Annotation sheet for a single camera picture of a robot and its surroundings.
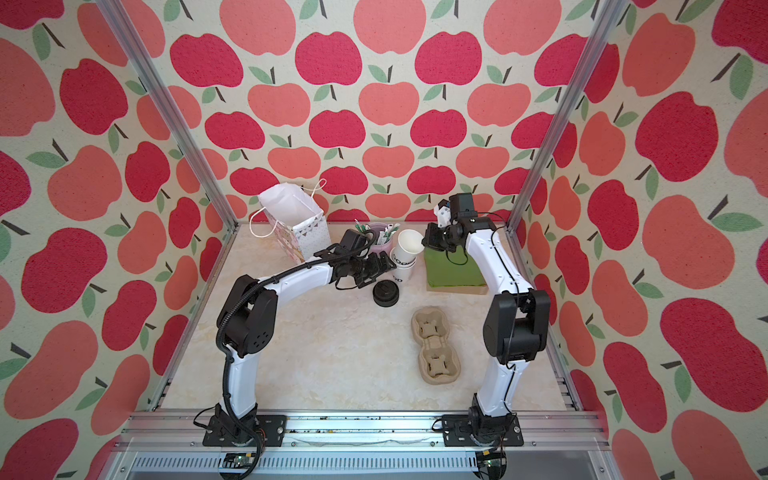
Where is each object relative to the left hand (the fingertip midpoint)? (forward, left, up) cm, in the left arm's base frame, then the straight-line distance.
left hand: (394, 274), depth 93 cm
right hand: (+6, -11, +9) cm, 16 cm away
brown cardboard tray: (-1, -28, -8) cm, 29 cm away
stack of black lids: (-2, +2, -8) cm, 8 cm away
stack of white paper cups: (+3, -3, +2) cm, 5 cm away
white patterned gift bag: (+27, +36, -2) cm, 45 cm away
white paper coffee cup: (+6, -5, +7) cm, 10 cm away
